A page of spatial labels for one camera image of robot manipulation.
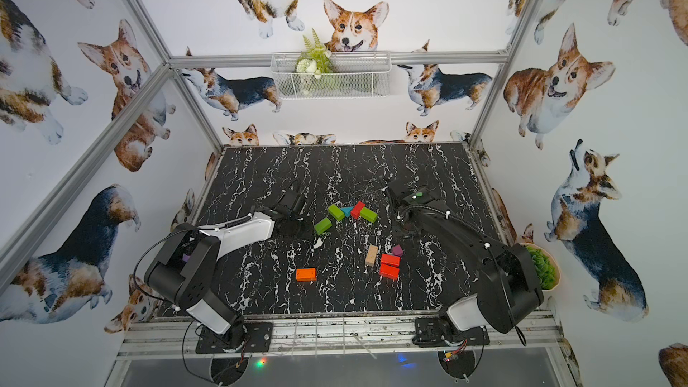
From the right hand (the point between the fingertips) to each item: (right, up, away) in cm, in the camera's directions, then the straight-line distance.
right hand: (403, 229), depth 83 cm
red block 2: (-3, -11, +4) cm, 12 cm away
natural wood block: (-10, -9, +3) cm, 13 cm away
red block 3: (-4, -13, +1) cm, 14 cm away
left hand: (-28, -2, +10) cm, 30 cm away
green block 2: (-26, -1, +10) cm, 28 cm away
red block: (-15, +4, +15) cm, 22 cm away
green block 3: (-10, +2, +14) cm, 18 cm away
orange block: (-30, -14, +1) cm, 33 cm away
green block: (-22, +3, +15) cm, 27 cm away
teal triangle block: (-18, +4, +14) cm, 24 cm away
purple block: (-1, -8, +5) cm, 9 cm away
